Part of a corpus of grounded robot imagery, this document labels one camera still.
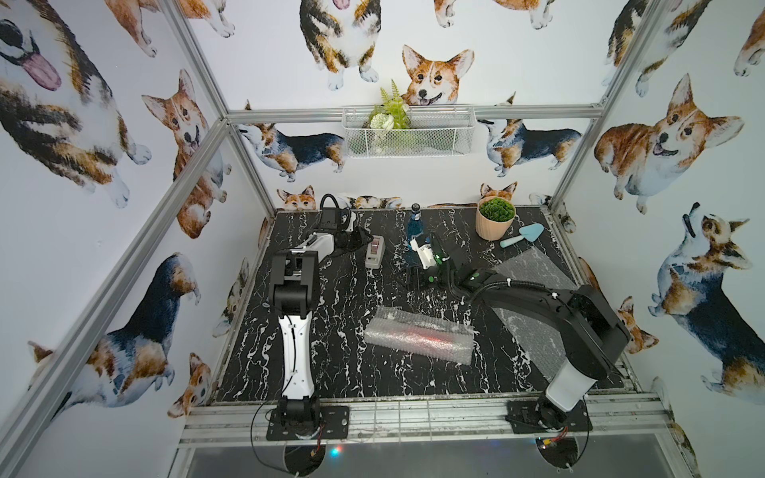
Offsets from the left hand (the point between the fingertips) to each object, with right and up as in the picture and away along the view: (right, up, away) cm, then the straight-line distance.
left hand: (375, 233), depth 107 cm
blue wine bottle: (+14, +3, -8) cm, 16 cm away
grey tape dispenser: (0, -6, -3) cm, 7 cm away
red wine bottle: (+16, -28, -25) cm, 41 cm away
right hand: (+8, -12, -23) cm, 27 cm away
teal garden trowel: (+58, +1, +7) cm, 58 cm away
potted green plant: (+42, +6, -2) cm, 42 cm away
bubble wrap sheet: (+5, -27, -15) cm, 31 cm away
